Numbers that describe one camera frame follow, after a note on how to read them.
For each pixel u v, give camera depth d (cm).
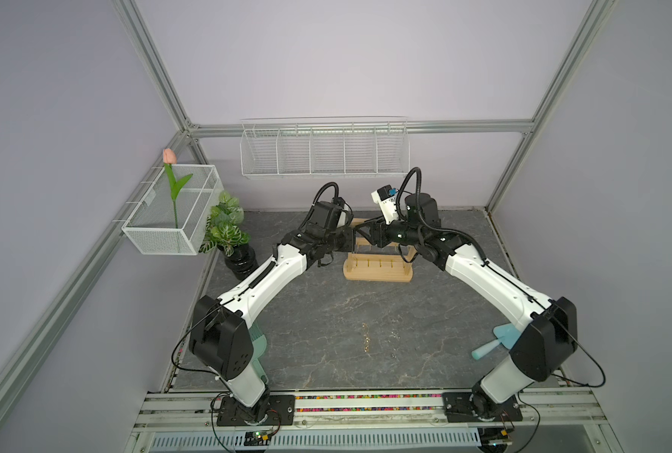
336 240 70
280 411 73
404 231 66
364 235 73
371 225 68
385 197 67
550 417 74
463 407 74
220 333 43
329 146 98
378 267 94
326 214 62
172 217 77
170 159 79
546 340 43
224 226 79
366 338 87
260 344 85
